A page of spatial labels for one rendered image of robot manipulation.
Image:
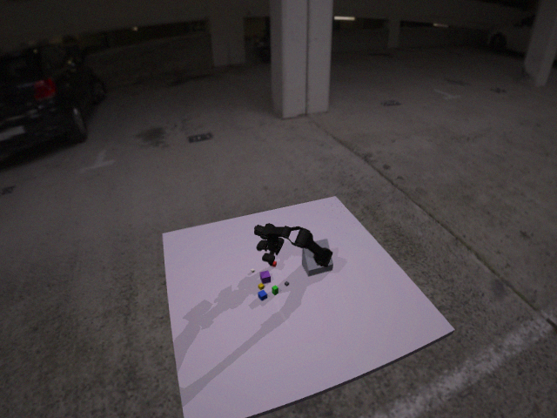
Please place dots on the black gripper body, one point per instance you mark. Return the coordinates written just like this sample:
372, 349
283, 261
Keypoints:
272, 247

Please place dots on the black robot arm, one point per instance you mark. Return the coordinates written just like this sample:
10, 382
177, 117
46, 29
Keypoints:
304, 239

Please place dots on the purple block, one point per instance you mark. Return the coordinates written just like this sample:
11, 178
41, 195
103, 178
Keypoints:
265, 277

